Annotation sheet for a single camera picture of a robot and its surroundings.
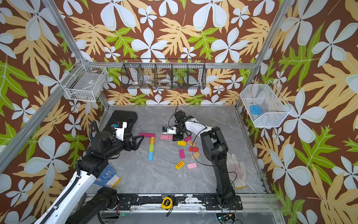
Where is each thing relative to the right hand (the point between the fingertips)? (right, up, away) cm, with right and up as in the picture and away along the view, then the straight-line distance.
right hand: (174, 133), depth 101 cm
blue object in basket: (+50, +16, -18) cm, 55 cm away
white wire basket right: (+57, +19, -17) cm, 62 cm away
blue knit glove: (-39, -25, -19) cm, 50 cm away
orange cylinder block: (-16, -4, -2) cm, 16 cm away
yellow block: (+5, -6, -6) cm, 10 cm away
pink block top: (-7, -2, -2) cm, 8 cm away
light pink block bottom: (+12, -19, -14) cm, 26 cm away
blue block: (-16, -14, -9) cm, 23 cm away
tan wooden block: (+15, -13, -10) cm, 22 cm away
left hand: (-18, +3, -28) cm, 33 cm away
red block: (+14, -10, -6) cm, 18 cm away
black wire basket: (-8, +43, -3) cm, 44 cm away
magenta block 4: (+5, -13, -7) cm, 16 cm away
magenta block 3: (+9, -3, -3) cm, 10 cm away
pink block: (-3, -2, -2) cm, 4 cm away
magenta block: (-23, -1, +3) cm, 23 cm away
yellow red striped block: (+4, -18, -14) cm, 23 cm away
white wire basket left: (-55, +33, -16) cm, 66 cm away
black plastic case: (-34, +12, +4) cm, 37 cm away
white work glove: (+40, -22, -15) cm, 48 cm away
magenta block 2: (-19, -1, +2) cm, 19 cm away
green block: (-16, -9, -6) cm, 19 cm away
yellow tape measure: (-3, -33, -29) cm, 44 cm away
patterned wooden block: (+11, -6, -4) cm, 14 cm away
